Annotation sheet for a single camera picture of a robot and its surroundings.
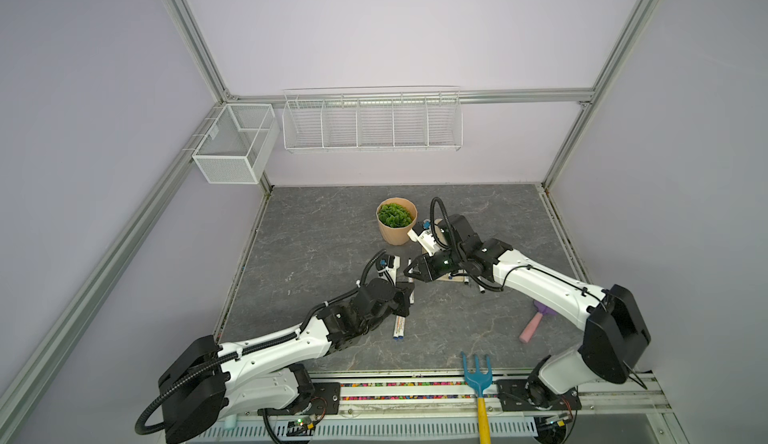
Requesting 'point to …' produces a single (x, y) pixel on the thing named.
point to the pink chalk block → (529, 332)
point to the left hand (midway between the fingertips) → (413, 290)
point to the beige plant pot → (397, 236)
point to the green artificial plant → (394, 215)
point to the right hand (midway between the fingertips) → (407, 274)
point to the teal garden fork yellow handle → (480, 381)
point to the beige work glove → (440, 239)
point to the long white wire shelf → (373, 119)
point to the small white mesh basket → (237, 145)
